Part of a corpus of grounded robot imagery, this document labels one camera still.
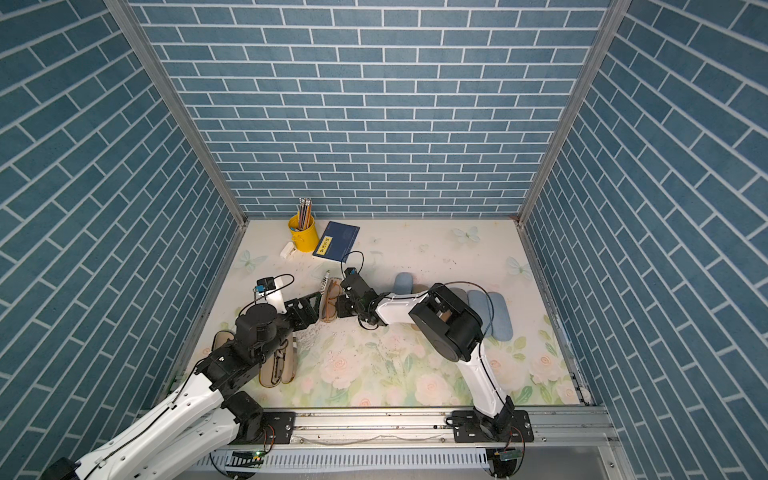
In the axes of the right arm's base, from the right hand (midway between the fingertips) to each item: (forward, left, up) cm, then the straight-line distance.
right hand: (337, 306), depth 95 cm
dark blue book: (+26, +7, +1) cm, 27 cm away
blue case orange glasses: (+10, -21, 0) cm, 23 cm away
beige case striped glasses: (+1, +2, +3) cm, 4 cm away
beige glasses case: (-20, +11, 0) cm, 23 cm away
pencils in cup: (+28, +16, +13) cm, 35 cm away
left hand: (-8, 0, +18) cm, 20 cm away
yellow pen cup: (+22, +16, +6) cm, 28 cm away
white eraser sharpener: (+20, +22, +2) cm, 30 cm away
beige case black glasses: (-14, +31, +2) cm, 34 cm away
